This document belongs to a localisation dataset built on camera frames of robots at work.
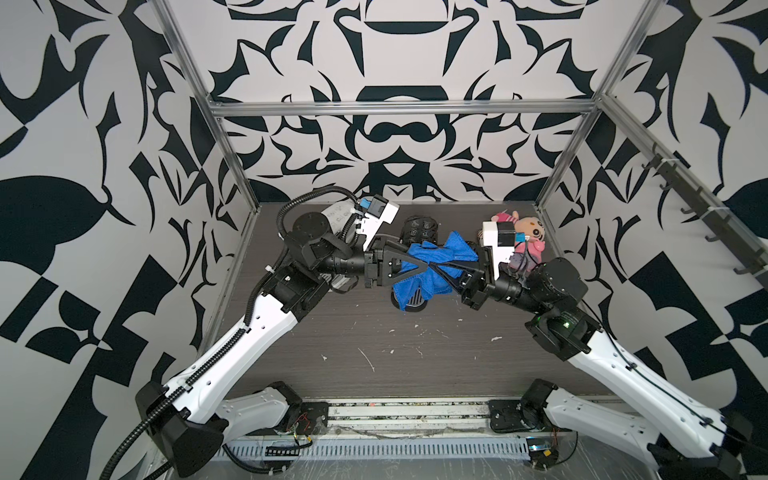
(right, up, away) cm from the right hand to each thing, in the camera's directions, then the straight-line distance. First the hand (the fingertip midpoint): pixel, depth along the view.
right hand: (434, 260), depth 52 cm
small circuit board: (+29, -47, +19) cm, 58 cm away
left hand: (-2, 0, 0) cm, 2 cm away
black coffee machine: (0, +5, +31) cm, 32 cm away
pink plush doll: (+38, +2, +46) cm, 60 cm away
